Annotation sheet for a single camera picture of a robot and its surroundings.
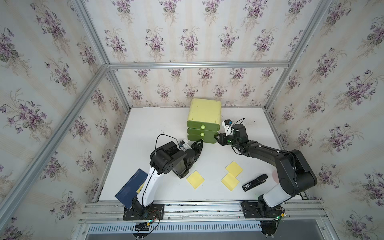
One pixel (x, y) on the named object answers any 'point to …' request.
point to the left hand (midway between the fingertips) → (205, 142)
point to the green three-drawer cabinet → (204, 119)
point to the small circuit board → (142, 226)
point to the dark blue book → (128, 192)
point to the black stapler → (259, 180)
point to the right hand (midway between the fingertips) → (218, 135)
